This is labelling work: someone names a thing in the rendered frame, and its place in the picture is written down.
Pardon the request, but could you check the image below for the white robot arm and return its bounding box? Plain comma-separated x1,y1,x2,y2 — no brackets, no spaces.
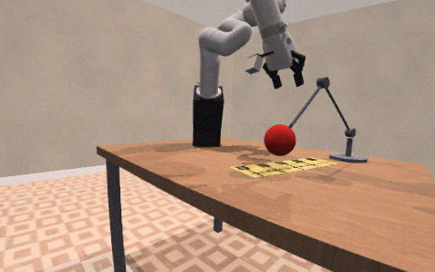
196,0,287,99

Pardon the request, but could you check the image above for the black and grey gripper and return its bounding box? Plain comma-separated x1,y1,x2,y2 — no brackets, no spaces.
262,31,306,89

